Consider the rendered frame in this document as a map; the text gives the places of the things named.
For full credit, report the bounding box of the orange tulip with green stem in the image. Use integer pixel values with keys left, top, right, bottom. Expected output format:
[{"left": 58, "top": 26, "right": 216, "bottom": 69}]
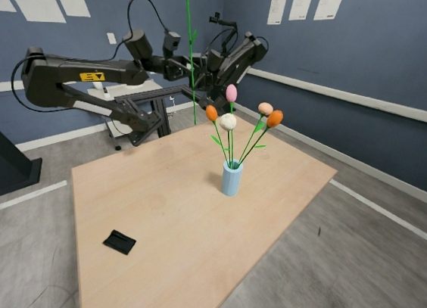
[{"left": 206, "top": 105, "right": 223, "bottom": 148}]

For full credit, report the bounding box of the orange flower with green stem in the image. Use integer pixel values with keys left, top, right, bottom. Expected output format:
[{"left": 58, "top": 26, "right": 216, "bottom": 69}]
[{"left": 250, "top": 110, "right": 282, "bottom": 151}]

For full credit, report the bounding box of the pink flower with green stem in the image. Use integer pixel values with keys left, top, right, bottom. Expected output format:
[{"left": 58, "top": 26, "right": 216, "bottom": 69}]
[{"left": 226, "top": 85, "right": 237, "bottom": 115}]

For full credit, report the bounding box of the light blue vase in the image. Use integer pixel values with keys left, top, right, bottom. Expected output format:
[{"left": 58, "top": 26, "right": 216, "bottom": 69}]
[{"left": 221, "top": 159, "right": 243, "bottom": 197}]

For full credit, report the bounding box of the white flower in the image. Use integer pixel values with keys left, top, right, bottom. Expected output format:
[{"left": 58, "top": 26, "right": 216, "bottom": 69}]
[{"left": 220, "top": 114, "right": 236, "bottom": 152}]

